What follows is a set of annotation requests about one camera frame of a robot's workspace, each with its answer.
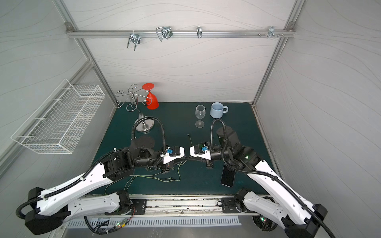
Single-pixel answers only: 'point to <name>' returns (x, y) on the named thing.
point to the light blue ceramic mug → (217, 109)
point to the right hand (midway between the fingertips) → (189, 154)
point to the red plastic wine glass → (151, 100)
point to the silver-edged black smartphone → (227, 176)
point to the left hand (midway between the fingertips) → (182, 157)
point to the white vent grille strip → (149, 223)
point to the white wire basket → (60, 122)
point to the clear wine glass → (200, 112)
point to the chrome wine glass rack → (143, 124)
